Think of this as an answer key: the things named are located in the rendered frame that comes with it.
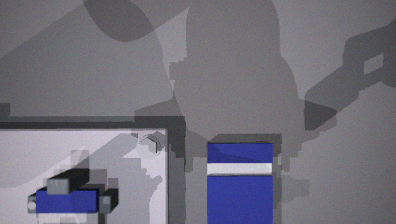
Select grey fixture plate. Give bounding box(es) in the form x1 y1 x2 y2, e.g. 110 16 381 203
0 128 169 224

